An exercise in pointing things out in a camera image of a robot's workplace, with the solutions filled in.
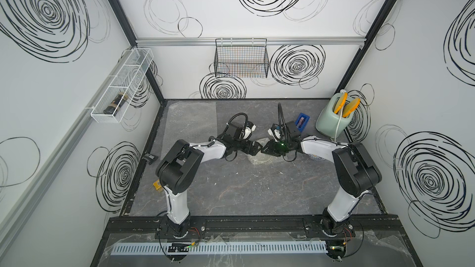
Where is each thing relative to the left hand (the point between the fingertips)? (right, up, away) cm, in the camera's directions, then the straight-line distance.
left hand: (255, 144), depth 93 cm
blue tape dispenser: (+27, +12, +9) cm, 31 cm away
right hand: (+4, -3, -2) cm, 6 cm away
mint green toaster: (+37, +12, +1) cm, 39 cm away
